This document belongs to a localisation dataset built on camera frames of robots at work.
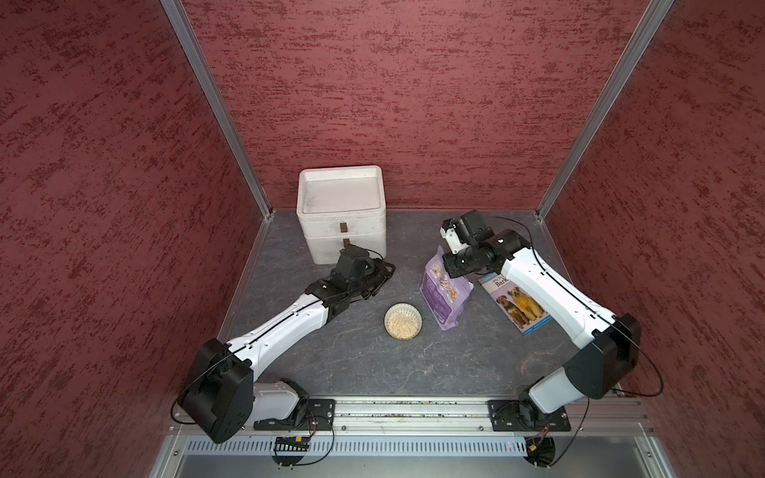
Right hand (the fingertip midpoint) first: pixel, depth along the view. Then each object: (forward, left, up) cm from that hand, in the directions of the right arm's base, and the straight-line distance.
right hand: (450, 269), depth 81 cm
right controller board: (-40, -19, -18) cm, 48 cm away
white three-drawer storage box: (+21, +32, +6) cm, 39 cm away
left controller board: (-38, +43, -20) cm, 60 cm away
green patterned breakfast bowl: (-9, +14, -13) cm, 21 cm away
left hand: (-1, +16, -1) cm, 16 cm away
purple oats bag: (-5, +1, -6) cm, 8 cm away
